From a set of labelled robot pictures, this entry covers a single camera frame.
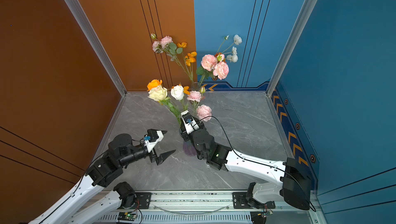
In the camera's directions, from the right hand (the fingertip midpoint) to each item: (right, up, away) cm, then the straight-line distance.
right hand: (184, 117), depth 69 cm
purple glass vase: (+1, -18, +14) cm, 23 cm away
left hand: (-6, -9, -3) cm, 12 cm away
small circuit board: (-28, -46, +2) cm, 54 cm away
